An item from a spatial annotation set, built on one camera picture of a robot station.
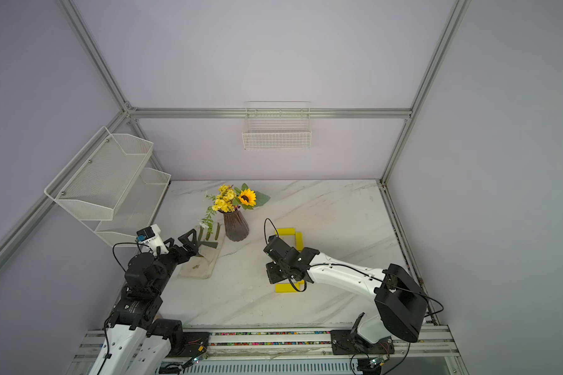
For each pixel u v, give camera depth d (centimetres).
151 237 61
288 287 70
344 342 73
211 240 98
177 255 65
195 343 74
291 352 73
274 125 104
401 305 42
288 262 61
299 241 97
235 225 91
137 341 50
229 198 80
